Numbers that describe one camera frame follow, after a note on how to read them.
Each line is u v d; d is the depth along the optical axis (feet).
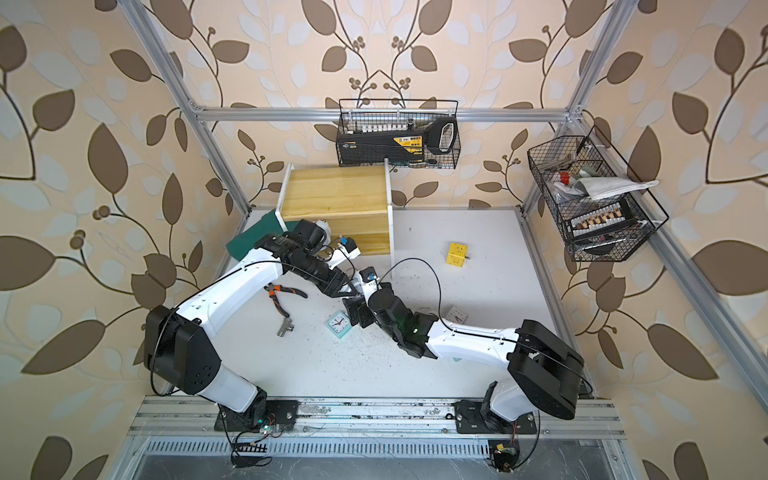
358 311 2.27
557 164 2.77
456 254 3.31
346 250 2.37
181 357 1.41
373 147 2.76
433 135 2.78
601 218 2.21
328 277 2.28
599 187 2.08
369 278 2.22
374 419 2.47
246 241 3.48
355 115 2.99
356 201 2.57
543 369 1.39
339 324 2.91
